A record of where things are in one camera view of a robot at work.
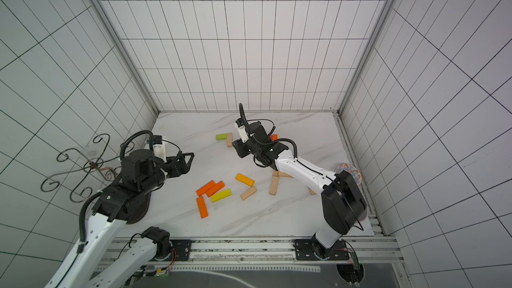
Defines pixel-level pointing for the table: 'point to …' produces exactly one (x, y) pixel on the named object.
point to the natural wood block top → (229, 141)
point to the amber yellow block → (244, 179)
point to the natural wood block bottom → (274, 185)
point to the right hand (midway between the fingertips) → (239, 136)
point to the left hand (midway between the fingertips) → (184, 160)
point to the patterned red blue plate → (352, 170)
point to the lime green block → (221, 136)
